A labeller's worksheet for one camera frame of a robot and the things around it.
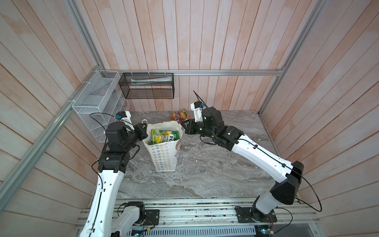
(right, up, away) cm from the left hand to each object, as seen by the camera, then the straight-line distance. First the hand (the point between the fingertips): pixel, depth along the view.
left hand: (148, 127), depth 68 cm
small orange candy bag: (+14, +9, +46) cm, 49 cm away
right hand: (+15, +2, 0) cm, 15 cm away
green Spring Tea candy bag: (+2, -5, +15) cm, 16 cm away
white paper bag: (+6, -15, +9) cm, 19 cm away
